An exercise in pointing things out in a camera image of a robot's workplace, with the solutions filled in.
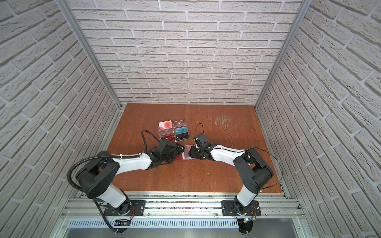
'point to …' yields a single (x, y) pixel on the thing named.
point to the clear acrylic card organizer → (175, 124)
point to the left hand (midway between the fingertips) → (183, 149)
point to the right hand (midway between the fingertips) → (190, 153)
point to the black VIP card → (182, 136)
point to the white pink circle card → (165, 125)
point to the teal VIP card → (181, 130)
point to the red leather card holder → (185, 155)
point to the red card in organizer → (170, 137)
